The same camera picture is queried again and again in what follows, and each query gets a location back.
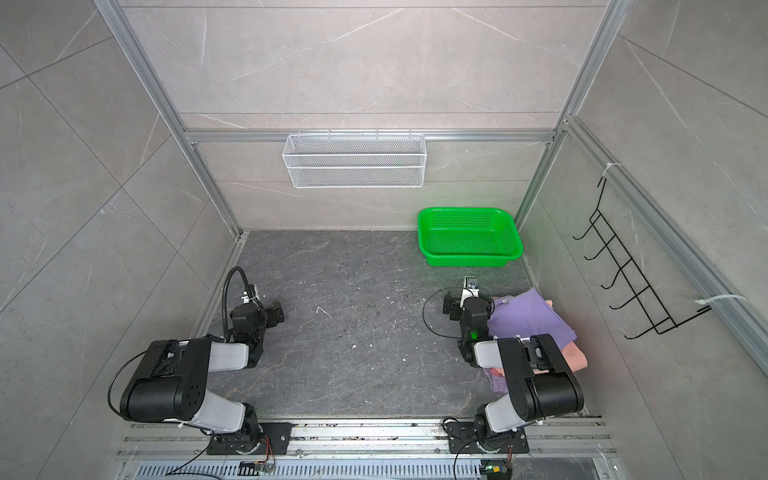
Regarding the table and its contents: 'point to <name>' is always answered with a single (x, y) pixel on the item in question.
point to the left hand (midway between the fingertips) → (259, 297)
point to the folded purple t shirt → (498, 383)
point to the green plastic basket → (468, 237)
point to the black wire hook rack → (660, 321)
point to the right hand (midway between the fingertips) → (465, 290)
